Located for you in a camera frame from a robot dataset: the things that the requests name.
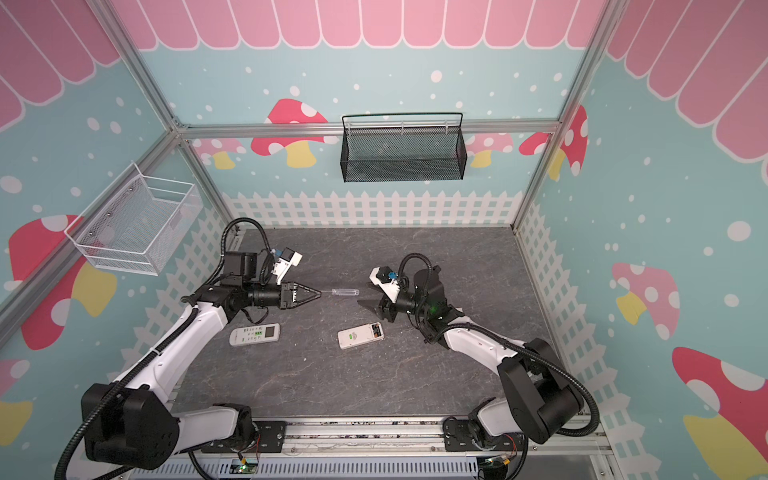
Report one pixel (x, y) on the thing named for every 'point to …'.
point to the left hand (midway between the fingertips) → (317, 300)
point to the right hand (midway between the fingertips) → (364, 292)
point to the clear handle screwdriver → (343, 292)
